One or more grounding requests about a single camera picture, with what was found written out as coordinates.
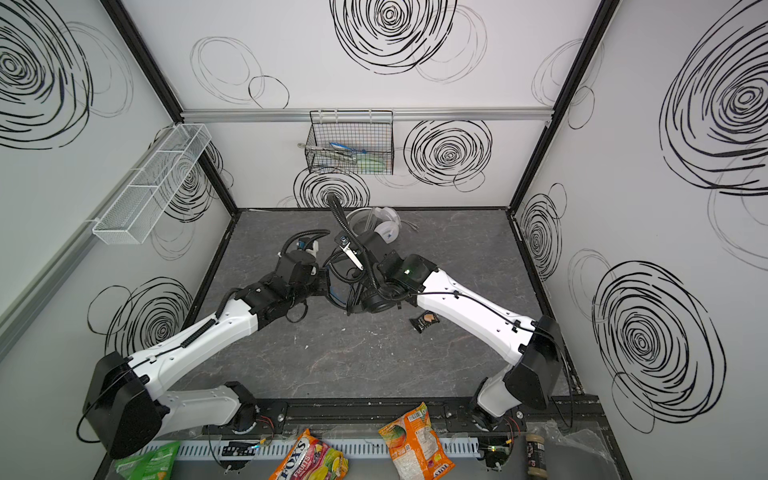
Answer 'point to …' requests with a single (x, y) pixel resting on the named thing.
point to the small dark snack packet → (428, 317)
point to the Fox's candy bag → (310, 459)
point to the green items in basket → (349, 160)
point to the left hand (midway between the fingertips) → (333, 272)
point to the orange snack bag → (415, 448)
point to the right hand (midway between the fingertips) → (363, 256)
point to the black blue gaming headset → (356, 290)
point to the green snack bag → (157, 464)
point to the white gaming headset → (379, 219)
